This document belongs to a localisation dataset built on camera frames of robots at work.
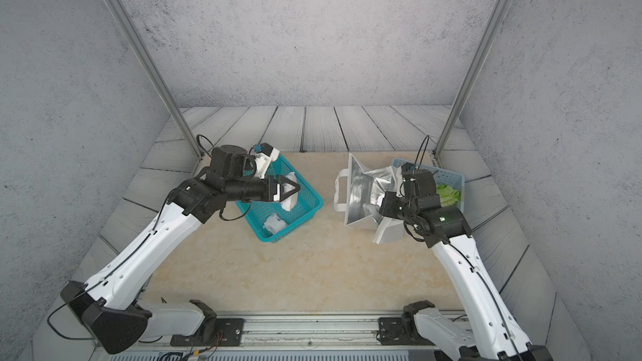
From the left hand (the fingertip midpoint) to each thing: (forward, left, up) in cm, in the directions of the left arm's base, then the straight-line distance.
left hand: (297, 188), depth 67 cm
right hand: (0, -25, -6) cm, 25 cm away
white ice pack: (-4, +2, -1) cm, 4 cm away
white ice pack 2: (+7, +12, -30) cm, 33 cm away
